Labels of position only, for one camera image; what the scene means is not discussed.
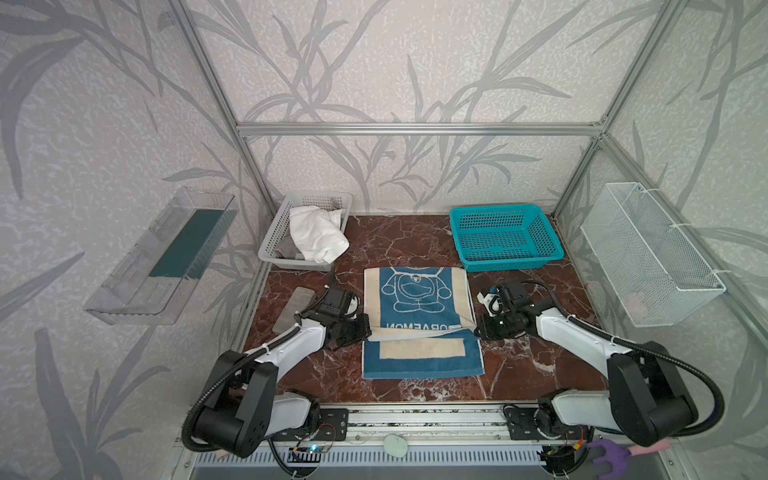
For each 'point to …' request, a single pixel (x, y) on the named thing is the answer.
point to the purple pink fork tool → (617, 455)
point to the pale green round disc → (395, 445)
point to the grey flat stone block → (300, 298)
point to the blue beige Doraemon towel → (421, 322)
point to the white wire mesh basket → (655, 273)
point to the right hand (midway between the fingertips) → (475, 322)
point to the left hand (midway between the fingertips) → (376, 322)
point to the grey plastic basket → (281, 229)
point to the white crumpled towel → (317, 233)
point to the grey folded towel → (286, 249)
